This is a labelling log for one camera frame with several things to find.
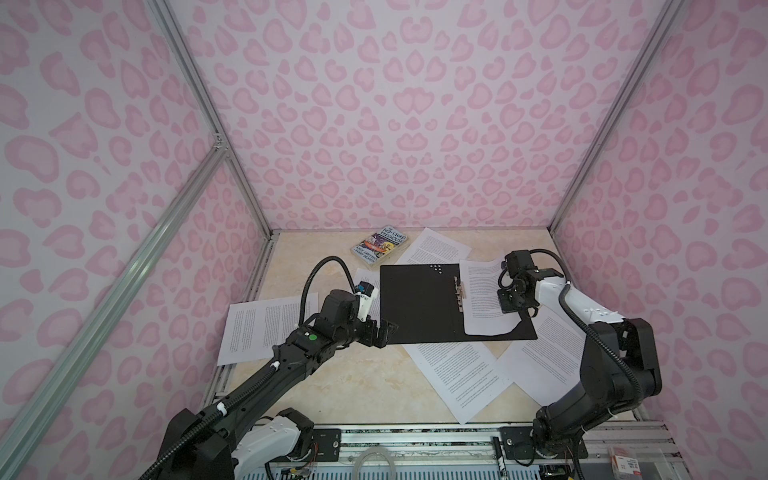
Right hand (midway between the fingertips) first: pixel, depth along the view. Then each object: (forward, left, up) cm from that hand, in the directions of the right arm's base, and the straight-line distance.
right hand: (513, 300), depth 91 cm
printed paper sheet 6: (-17, -8, -8) cm, 21 cm away
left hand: (-11, +38, +8) cm, 40 cm away
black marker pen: (-39, +10, -6) cm, 41 cm away
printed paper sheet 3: (+14, +45, -7) cm, 48 cm away
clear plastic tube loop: (-38, +38, -10) cm, 55 cm away
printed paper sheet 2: (-1, +8, -7) cm, 10 cm away
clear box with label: (-41, -18, -5) cm, 45 cm away
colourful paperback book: (+27, +42, -5) cm, 51 cm away
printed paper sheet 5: (-20, +15, -7) cm, 26 cm away
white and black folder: (+4, +26, -8) cm, 28 cm away
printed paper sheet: (-7, +81, -8) cm, 82 cm away
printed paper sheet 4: (+28, +23, -7) cm, 36 cm away
